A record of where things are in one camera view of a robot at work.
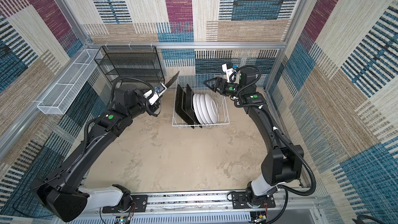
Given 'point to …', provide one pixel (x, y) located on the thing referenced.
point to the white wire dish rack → (195, 82)
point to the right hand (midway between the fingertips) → (210, 86)
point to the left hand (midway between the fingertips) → (158, 92)
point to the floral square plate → (179, 107)
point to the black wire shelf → (118, 61)
